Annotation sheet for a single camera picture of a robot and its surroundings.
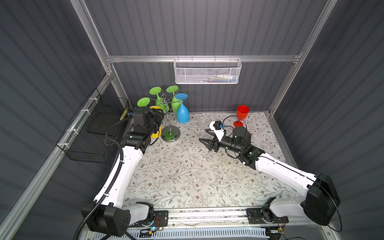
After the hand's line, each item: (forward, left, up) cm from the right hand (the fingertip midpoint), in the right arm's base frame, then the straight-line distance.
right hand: (204, 135), depth 72 cm
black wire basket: (-3, +57, +2) cm, 57 cm away
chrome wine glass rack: (+21, +24, -25) cm, 40 cm away
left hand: (+10, +21, +7) cm, 24 cm away
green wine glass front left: (+20, +34, +5) cm, 39 cm away
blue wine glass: (+18, +12, -4) cm, 23 cm away
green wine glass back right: (+31, +18, +6) cm, 36 cm away
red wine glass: (+30, -27, -14) cm, 43 cm away
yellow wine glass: (+18, +31, -23) cm, 42 cm away
